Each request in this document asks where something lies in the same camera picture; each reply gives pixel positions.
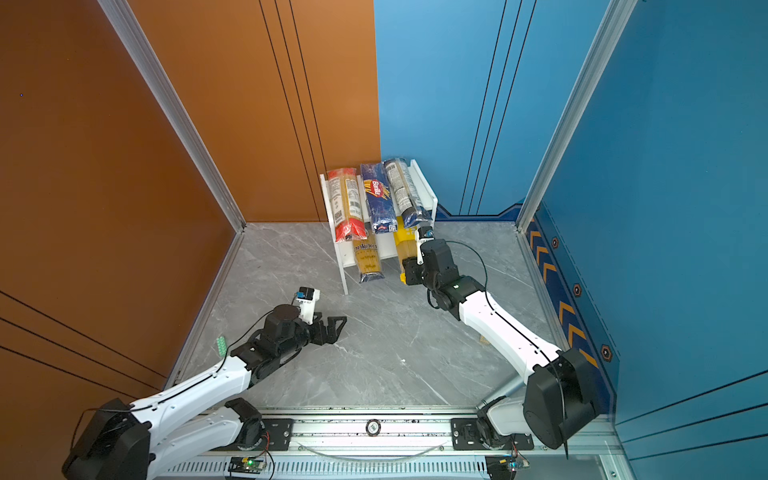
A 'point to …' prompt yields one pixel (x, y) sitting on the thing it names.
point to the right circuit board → (504, 466)
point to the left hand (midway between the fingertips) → (335, 315)
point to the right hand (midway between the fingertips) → (407, 259)
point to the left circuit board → (246, 465)
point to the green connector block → (221, 345)
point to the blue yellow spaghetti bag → (368, 258)
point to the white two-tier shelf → (344, 251)
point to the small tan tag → (483, 340)
